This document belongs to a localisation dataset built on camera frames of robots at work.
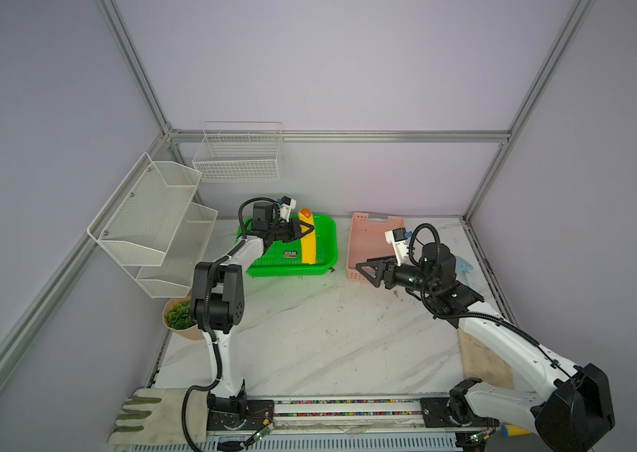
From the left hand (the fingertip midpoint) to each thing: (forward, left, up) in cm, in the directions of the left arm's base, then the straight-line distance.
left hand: (312, 227), depth 94 cm
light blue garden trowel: (-5, -57, -16) cm, 59 cm away
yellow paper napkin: (-4, +1, -2) cm, 5 cm away
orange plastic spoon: (+4, +2, +3) cm, 6 cm away
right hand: (-23, -14, +10) cm, 28 cm away
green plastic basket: (0, +12, -18) cm, 22 cm away
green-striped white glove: (-53, +41, -18) cm, 69 cm away
